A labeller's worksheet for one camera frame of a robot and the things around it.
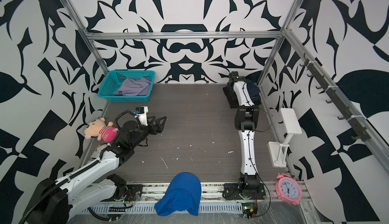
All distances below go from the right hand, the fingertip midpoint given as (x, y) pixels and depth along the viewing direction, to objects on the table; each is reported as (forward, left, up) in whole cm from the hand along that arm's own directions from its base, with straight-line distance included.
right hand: (244, 93), depth 106 cm
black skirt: (-8, +10, +3) cm, 13 cm away
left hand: (-26, +51, +15) cm, 59 cm away
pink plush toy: (-27, +88, +2) cm, 92 cm away
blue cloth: (-59, +40, -1) cm, 71 cm away
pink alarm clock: (-57, -10, -4) cm, 58 cm away
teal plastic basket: (+15, +95, +2) cm, 96 cm away
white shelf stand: (-41, -9, 0) cm, 42 cm away
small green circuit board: (-65, +9, -8) cm, 66 cm away
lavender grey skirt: (+4, +77, +5) cm, 77 cm away
